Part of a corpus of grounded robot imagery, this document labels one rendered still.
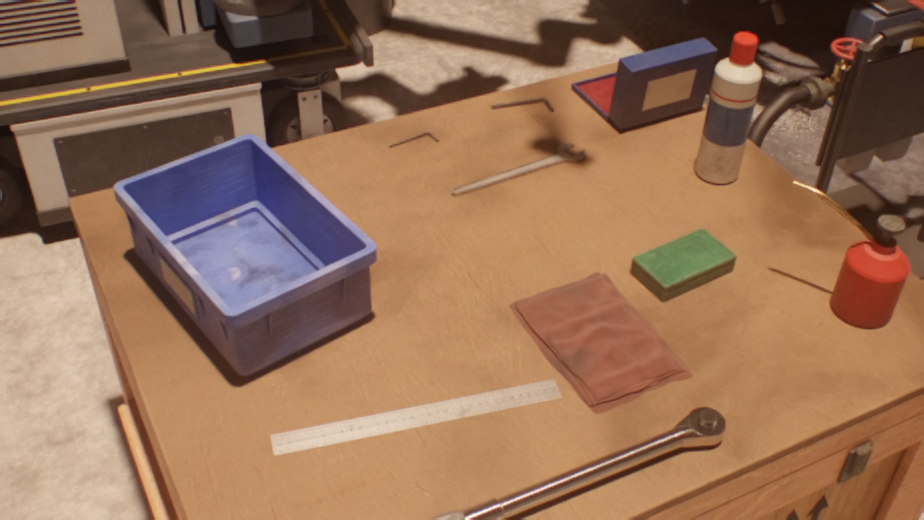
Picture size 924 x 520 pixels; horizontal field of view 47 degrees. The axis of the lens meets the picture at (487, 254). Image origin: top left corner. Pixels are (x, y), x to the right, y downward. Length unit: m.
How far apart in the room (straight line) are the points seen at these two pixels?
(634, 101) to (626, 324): 0.45
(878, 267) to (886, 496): 0.38
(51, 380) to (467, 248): 0.87
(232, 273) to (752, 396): 0.67
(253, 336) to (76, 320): 0.92
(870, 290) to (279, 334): 0.72
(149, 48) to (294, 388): 1.12
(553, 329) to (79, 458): 0.89
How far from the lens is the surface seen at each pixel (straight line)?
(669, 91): 1.68
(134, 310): 1.39
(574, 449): 1.20
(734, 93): 1.51
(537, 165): 1.58
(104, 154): 2.17
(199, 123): 2.16
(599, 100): 1.75
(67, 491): 1.83
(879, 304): 1.40
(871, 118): 2.03
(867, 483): 1.54
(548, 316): 1.32
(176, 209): 1.45
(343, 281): 1.25
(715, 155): 1.57
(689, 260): 1.41
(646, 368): 1.27
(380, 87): 2.66
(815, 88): 1.93
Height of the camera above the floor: 1.39
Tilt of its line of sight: 40 degrees down
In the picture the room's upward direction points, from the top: 3 degrees clockwise
